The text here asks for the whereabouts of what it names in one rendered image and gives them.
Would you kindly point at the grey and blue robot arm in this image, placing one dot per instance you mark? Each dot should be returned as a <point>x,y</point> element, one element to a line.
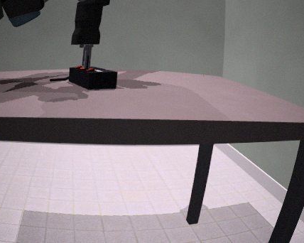
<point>20,12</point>

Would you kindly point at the black power strip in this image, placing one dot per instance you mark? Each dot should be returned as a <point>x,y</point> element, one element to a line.
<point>94,78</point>

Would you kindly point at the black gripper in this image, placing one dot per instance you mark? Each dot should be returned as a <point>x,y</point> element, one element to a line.
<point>87,20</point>

